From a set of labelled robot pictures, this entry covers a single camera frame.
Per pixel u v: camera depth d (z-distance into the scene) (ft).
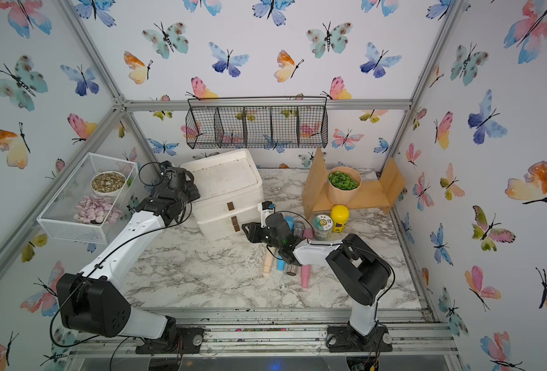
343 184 2.98
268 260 2.92
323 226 2.99
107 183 2.38
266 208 2.59
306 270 2.84
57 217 2.07
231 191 2.71
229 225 2.96
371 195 3.31
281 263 2.58
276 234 2.31
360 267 1.65
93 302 1.34
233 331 2.53
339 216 3.05
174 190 2.02
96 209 2.07
